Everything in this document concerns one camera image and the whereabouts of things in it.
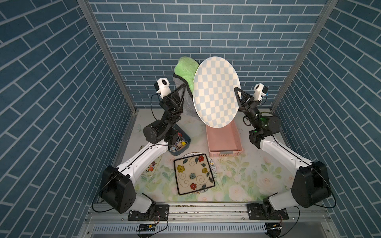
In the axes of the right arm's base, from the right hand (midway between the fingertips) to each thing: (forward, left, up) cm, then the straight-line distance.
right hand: (236, 94), depth 57 cm
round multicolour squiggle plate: (-7, +6, -49) cm, 50 cm away
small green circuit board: (-41, +37, -52) cm, 76 cm away
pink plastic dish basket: (+12, -3, -53) cm, 54 cm away
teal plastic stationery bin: (+7, +27, -47) cm, 55 cm away
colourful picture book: (-14, +42, -48) cm, 66 cm away
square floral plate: (-15, +16, -48) cm, 53 cm away
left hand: (-13, +15, +9) cm, 22 cm away
